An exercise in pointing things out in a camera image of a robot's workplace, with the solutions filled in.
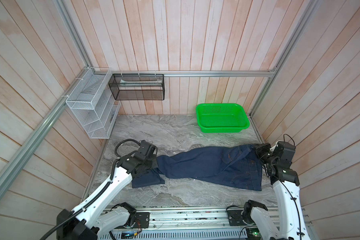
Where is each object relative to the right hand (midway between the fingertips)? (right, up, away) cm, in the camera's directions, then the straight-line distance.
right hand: (253, 142), depth 76 cm
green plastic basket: (-4, +16, +41) cm, 44 cm away
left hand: (-53, -12, +2) cm, 54 cm away
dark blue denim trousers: (-3, -15, +11) cm, 19 cm away
